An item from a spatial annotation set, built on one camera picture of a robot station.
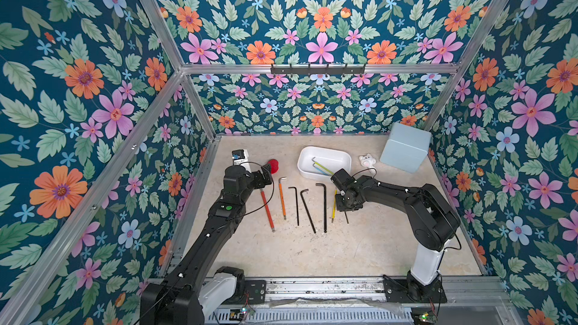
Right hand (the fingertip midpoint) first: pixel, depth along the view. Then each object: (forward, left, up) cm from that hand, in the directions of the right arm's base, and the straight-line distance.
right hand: (343, 206), depth 94 cm
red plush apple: (+20, +32, +2) cm, 38 cm away
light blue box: (+21, -28, +15) cm, 38 cm away
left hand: (+3, +32, +23) cm, 40 cm away
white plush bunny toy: (+21, -13, +4) cm, 25 cm away
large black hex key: (-6, +8, 0) cm, 10 cm away
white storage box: (+25, +3, +1) cm, 25 cm away
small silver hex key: (-6, -1, 0) cm, 6 cm away
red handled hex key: (-3, +32, +1) cm, 32 cm away
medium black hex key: (-2, +16, +1) cm, 16 cm away
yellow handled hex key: (-4, +5, +8) cm, 10 cm away
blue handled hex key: (+18, +10, +1) cm, 20 cm away
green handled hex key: (+21, +9, +1) cm, 22 cm away
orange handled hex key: (+2, +26, +1) cm, 26 cm away
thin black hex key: (+4, +20, +1) cm, 21 cm away
